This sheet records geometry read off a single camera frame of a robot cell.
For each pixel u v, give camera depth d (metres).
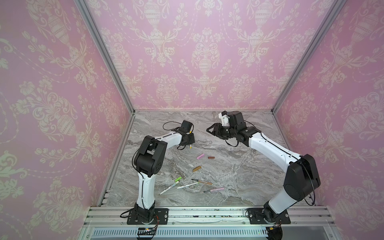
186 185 0.84
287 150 0.50
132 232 0.71
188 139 0.89
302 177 0.44
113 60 0.92
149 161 0.54
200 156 0.95
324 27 0.75
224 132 0.74
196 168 0.90
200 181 0.85
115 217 0.77
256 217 0.73
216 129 0.75
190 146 1.00
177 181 0.85
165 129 0.82
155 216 0.73
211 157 0.95
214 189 0.83
